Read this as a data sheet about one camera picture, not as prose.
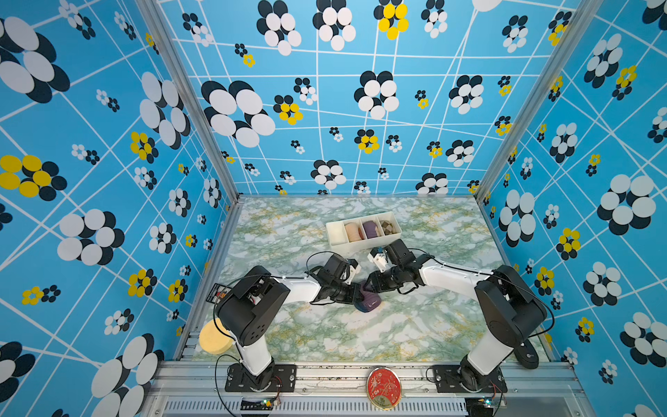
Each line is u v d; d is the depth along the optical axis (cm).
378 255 85
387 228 102
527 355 75
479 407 69
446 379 73
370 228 102
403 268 71
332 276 74
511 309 46
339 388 72
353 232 102
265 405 70
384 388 69
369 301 85
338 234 105
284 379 74
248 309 47
